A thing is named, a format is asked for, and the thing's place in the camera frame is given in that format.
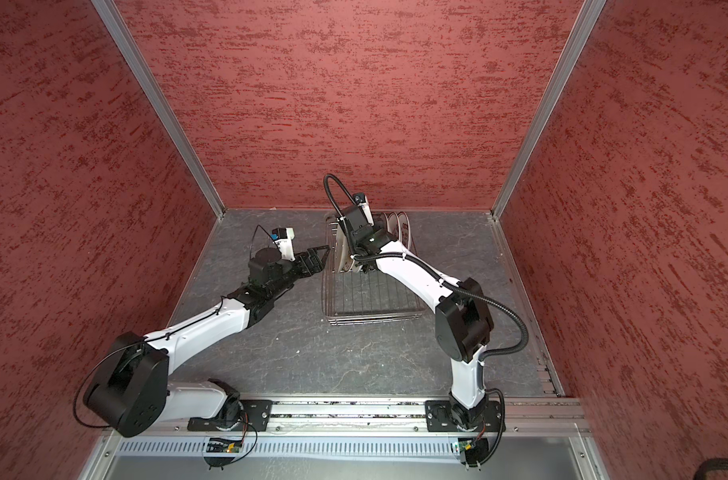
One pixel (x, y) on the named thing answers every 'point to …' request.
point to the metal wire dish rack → (354, 298)
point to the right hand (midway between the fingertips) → (369, 228)
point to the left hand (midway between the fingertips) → (321, 255)
